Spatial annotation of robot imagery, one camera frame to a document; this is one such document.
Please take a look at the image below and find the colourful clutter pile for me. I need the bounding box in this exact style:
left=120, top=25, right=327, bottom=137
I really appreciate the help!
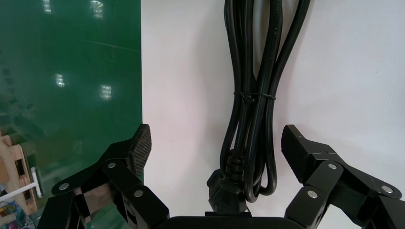
left=0, top=201, right=30, bottom=229

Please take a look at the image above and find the white desk with metal legs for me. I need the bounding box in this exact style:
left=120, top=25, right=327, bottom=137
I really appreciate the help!
left=0, top=167, right=43, bottom=204

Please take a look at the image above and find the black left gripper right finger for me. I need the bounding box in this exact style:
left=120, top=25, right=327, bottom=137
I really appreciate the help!
left=280, top=124, right=403, bottom=229

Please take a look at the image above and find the wooden shipping pallet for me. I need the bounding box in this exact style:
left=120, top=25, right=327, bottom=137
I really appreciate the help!
left=0, top=130, right=39, bottom=216

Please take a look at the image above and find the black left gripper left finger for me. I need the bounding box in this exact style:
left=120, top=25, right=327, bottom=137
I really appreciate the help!
left=51, top=124, right=170, bottom=229

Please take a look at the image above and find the black power cord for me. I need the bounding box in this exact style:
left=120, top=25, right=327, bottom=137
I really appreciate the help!
left=206, top=0, right=313, bottom=216

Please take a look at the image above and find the black cord twist tie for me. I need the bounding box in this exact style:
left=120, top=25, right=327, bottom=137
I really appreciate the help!
left=233, top=91, right=277, bottom=104

